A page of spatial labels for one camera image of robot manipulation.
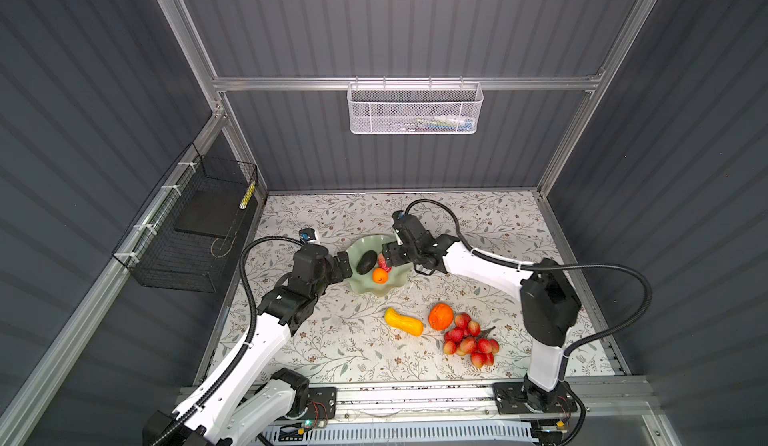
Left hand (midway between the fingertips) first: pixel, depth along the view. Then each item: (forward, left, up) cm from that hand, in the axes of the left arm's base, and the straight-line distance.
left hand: (332, 257), depth 78 cm
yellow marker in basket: (+13, +24, +8) cm, 28 cm away
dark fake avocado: (+8, -8, -16) cm, 20 cm away
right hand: (+7, -17, -9) cm, 21 cm away
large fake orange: (-12, -29, -14) cm, 35 cm away
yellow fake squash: (-13, -20, -16) cm, 29 cm away
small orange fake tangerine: (+3, -12, -17) cm, 21 cm away
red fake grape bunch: (-19, -34, -13) cm, 41 cm away
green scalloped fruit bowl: (+3, -19, -17) cm, 25 cm away
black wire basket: (+2, +36, +8) cm, 37 cm away
